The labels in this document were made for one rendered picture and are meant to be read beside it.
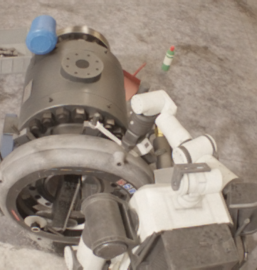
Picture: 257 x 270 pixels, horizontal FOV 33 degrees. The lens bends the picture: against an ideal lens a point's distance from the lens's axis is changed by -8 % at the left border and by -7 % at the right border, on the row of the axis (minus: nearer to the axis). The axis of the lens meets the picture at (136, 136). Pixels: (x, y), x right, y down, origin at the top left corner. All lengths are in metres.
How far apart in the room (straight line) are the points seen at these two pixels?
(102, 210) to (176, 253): 0.21
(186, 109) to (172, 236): 2.53
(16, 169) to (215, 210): 0.92
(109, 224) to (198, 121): 2.51
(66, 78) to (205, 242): 1.27
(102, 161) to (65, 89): 0.49
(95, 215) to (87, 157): 0.68
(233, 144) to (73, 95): 1.72
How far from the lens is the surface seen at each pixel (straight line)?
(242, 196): 1.27
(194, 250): 1.12
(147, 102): 1.54
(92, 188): 1.87
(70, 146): 1.76
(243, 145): 3.55
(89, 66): 2.20
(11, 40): 3.81
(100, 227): 1.08
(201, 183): 1.11
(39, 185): 2.11
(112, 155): 1.80
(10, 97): 3.33
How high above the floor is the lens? 2.30
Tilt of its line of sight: 45 degrees down
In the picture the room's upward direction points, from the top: 20 degrees clockwise
